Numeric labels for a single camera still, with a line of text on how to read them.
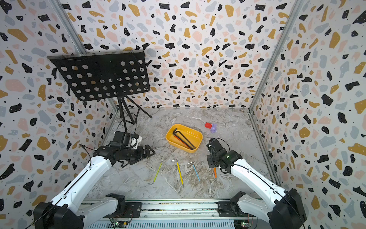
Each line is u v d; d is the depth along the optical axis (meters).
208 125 1.11
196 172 0.87
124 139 0.64
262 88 1.07
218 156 0.61
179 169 0.88
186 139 1.03
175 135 1.03
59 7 0.69
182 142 1.00
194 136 1.04
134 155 0.69
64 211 0.38
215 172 0.87
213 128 1.05
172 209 0.75
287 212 0.39
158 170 0.88
